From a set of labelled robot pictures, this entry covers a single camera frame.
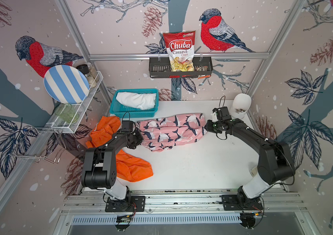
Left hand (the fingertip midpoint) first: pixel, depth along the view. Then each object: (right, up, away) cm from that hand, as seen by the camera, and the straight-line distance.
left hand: (144, 136), depth 95 cm
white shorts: (-4, +25, +19) cm, 32 cm away
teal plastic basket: (-23, +17, +20) cm, 35 cm away
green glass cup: (-33, +16, -26) cm, 45 cm away
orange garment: (-7, -17, -13) cm, 22 cm away
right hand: (+40, +7, -2) cm, 40 cm away
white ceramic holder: (+69, +22, +9) cm, 72 cm away
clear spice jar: (-29, +37, -10) cm, 48 cm away
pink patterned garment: (+11, +1, +1) cm, 11 cm away
